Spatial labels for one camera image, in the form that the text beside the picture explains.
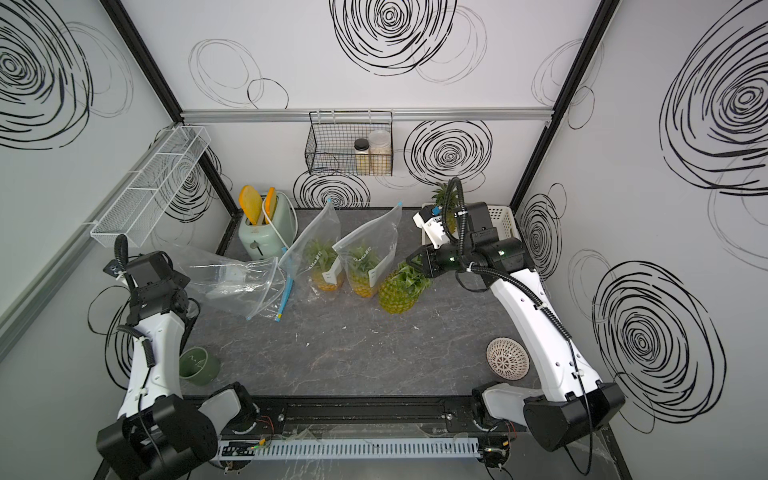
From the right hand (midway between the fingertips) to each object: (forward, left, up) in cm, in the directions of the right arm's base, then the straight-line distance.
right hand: (412, 261), depth 68 cm
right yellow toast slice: (+27, +44, -9) cm, 52 cm away
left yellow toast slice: (+28, +51, -10) cm, 59 cm away
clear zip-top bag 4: (+15, +24, -5) cm, 29 cm away
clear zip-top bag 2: (+13, +8, -8) cm, 18 cm away
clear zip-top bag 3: (-2, +41, -10) cm, 43 cm away
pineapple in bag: (+8, +24, -14) cm, 29 cm away
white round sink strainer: (-12, -28, -30) cm, 42 cm away
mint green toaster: (+18, +44, -16) cm, 50 cm away
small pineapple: (+33, -14, -13) cm, 38 cm away
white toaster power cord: (+34, +41, -24) cm, 58 cm away
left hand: (-2, +64, -7) cm, 64 cm away
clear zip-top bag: (-2, +41, -10) cm, 43 cm away
